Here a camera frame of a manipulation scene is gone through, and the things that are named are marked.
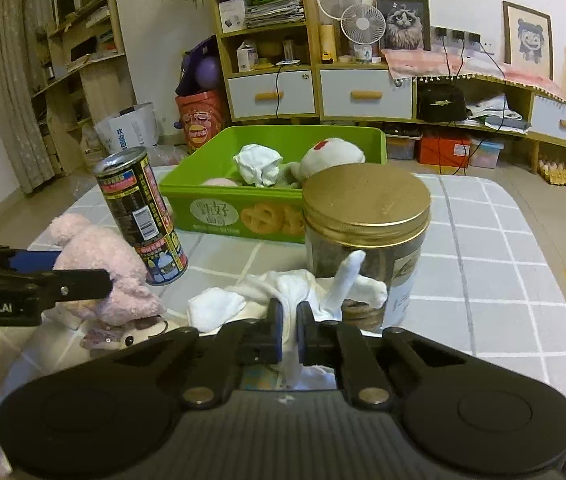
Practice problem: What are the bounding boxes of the pink plush rabbit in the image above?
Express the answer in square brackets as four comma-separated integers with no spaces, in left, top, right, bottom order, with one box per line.
[45,212,166,323]

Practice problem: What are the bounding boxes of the green plastic bin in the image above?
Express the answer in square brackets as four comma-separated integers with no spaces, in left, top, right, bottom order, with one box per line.
[159,126,388,245]

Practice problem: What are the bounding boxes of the framed cat picture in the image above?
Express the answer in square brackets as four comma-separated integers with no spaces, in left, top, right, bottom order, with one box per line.
[375,0,432,52]

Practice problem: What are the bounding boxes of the long wooden tv console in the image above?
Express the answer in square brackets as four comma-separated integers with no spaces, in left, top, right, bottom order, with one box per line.
[315,62,566,156]

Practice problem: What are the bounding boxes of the pink fringed cloth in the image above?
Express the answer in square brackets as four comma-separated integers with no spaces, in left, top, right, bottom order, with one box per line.
[380,49,566,101]

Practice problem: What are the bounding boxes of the black drink can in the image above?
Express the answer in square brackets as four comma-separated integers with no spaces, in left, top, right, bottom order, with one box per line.
[94,147,190,287]

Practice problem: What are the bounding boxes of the white cotton glove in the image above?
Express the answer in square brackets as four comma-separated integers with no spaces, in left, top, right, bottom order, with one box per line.
[187,250,388,391]
[233,143,284,189]

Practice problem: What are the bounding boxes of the red santa hat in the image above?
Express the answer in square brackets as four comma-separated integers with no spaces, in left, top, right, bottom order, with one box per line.
[299,136,366,181]

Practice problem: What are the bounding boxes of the black bag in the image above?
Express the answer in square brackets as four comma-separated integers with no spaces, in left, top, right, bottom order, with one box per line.
[417,84,468,123]

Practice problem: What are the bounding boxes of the white carton box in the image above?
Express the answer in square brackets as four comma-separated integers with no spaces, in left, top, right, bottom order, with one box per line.
[219,0,246,33]

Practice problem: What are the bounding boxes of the white printed plastic bag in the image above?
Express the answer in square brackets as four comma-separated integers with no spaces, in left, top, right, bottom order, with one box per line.
[94,102,160,153]

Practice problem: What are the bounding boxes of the clear storage box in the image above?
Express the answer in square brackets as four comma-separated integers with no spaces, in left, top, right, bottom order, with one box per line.
[385,132,418,161]
[469,140,504,170]

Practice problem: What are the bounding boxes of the egg tray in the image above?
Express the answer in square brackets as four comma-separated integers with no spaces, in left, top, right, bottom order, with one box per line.
[538,159,566,190]

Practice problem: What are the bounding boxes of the glass jar gold lid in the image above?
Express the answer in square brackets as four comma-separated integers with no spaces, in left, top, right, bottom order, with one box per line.
[302,165,432,333]

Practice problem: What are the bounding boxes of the framed cartoon drawing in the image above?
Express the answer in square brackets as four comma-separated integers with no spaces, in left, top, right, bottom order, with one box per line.
[503,1,554,68]

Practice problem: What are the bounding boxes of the orange storage box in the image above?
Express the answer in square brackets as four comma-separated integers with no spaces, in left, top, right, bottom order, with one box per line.
[417,135,471,166]

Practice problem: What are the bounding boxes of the green towel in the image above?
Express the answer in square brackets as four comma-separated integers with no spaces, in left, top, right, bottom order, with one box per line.
[278,160,308,190]

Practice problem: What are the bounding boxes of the small bear plush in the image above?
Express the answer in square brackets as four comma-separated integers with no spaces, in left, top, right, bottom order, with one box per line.
[113,315,186,351]

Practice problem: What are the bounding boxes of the white foam block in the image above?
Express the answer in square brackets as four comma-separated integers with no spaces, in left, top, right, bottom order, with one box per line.
[45,306,88,332]

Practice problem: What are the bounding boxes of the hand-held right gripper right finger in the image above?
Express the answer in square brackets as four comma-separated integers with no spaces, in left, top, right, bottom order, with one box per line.
[297,302,494,408]

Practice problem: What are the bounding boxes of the tall wooden bookshelf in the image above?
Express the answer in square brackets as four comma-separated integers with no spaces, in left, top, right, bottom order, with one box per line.
[30,0,138,176]

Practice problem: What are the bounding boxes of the red printed bucket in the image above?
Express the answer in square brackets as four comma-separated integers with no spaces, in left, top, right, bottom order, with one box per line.
[175,89,228,155]

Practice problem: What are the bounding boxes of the beige curtain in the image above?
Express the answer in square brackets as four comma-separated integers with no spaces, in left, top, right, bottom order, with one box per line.
[0,0,56,196]

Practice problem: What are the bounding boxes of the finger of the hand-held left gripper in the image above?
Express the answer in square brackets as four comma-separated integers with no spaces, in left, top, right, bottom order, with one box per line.
[38,269,114,306]
[0,245,64,285]

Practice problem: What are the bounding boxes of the yellow roll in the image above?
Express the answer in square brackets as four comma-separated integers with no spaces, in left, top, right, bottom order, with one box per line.
[319,25,336,63]

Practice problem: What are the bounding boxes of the small white desk fan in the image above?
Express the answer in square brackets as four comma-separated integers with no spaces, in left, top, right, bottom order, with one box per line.
[340,4,388,63]

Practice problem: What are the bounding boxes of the milk carton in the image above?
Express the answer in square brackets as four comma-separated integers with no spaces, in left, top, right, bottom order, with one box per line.
[236,42,258,73]

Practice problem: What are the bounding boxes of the purple ball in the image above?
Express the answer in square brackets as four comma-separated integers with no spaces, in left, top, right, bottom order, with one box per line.
[199,57,221,88]

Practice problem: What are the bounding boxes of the wooden shelf cabinet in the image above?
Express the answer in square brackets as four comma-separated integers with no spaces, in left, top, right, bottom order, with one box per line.
[212,0,320,123]

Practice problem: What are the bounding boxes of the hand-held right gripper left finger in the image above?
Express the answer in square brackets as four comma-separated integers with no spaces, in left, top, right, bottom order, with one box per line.
[78,299,284,408]

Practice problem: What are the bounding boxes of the stack of papers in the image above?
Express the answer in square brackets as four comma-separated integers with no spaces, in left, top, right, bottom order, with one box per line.
[244,0,304,28]

